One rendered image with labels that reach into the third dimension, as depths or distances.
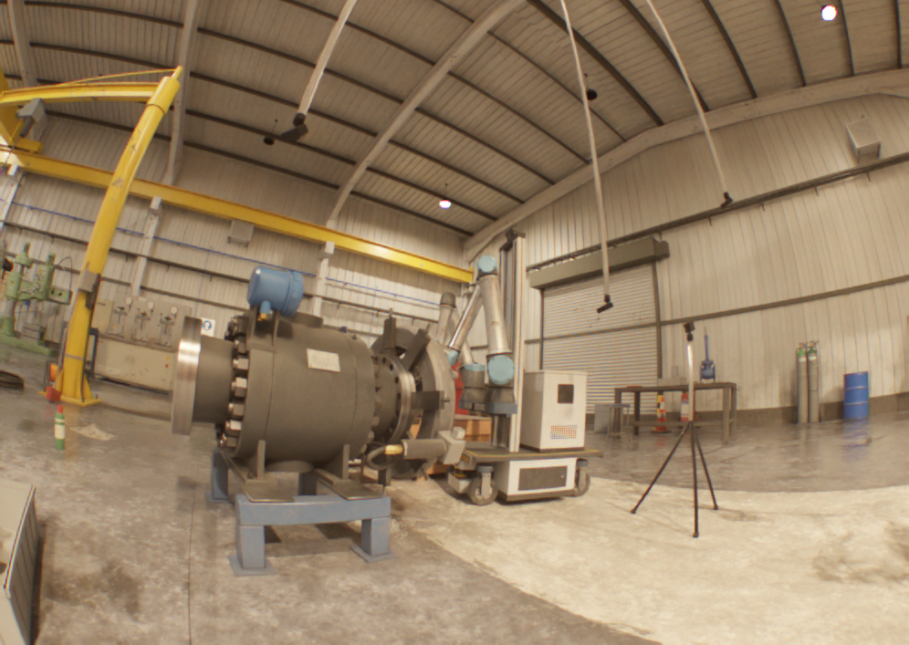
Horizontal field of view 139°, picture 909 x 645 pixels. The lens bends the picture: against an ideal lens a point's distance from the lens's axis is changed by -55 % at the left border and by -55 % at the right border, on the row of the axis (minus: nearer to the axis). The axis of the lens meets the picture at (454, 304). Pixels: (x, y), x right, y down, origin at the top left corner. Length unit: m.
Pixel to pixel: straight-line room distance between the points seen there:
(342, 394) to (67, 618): 1.18
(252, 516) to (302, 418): 0.40
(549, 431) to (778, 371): 7.40
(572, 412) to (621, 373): 7.98
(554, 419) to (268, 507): 1.73
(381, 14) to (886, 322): 12.65
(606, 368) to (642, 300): 2.10
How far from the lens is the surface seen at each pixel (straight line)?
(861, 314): 9.38
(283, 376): 1.33
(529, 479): 2.27
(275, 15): 9.88
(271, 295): 1.33
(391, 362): 1.71
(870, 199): 10.20
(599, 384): 10.73
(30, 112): 7.04
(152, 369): 7.50
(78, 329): 4.60
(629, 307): 10.55
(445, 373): 1.60
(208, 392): 1.40
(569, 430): 2.46
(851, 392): 8.39
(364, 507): 1.40
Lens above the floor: 0.65
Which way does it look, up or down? 14 degrees up
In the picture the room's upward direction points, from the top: 4 degrees clockwise
